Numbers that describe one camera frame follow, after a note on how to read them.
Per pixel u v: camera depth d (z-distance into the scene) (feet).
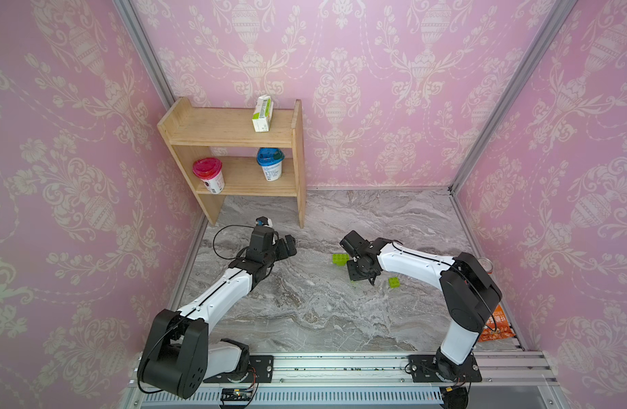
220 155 3.60
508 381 2.40
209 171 2.72
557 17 2.27
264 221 2.59
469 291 1.64
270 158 2.91
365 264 2.17
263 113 2.50
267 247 2.25
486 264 2.74
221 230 3.56
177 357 1.34
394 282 2.94
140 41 2.46
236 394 2.38
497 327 2.55
